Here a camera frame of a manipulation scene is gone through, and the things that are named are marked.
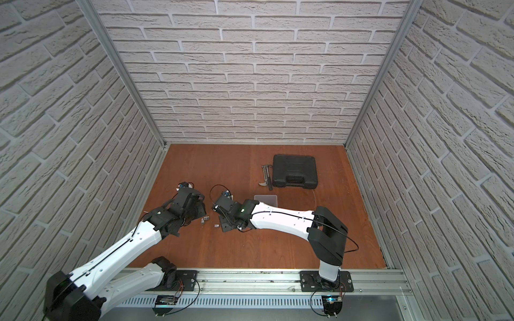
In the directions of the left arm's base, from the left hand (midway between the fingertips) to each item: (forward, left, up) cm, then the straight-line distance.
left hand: (205, 203), depth 81 cm
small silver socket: (-3, +3, -11) cm, 12 cm away
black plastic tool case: (+23, -41, -7) cm, 48 cm away
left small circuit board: (-34, +11, -13) cm, 38 cm away
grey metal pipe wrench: (+21, -26, -10) cm, 35 cm away
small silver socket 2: (-5, -3, -12) cm, 13 cm away
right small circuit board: (-34, -49, -12) cm, 61 cm away
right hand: (-6, -10, -3) cm, 12 cm away
